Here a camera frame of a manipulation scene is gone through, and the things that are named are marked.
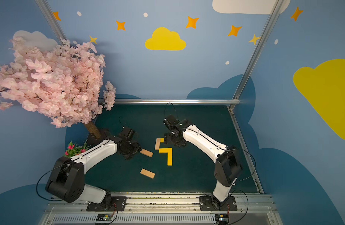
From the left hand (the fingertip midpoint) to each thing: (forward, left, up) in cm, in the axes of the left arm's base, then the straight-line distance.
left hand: (139, 149), depth 89 cm
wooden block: (0, -4, -5) cm, 6 cm away
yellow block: (+2, -19, -4) cm, 19 cm away
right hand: (+2, -22, +8) cm, 23 cm away
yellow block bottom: (-5, -20, -5) cm, 21 cm away
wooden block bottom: (-13, -7, -5) cm, 16 cm away
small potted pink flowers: (-7, +32, +13) cm, 35 cm away
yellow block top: (0, -16, +14) cm, 21 cm away
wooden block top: (+8, -11, -6) cm, 14 cm away
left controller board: (-36, +13, -7) cm, 39 cm away
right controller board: (-35, -49, -8) cm, 61 cm away
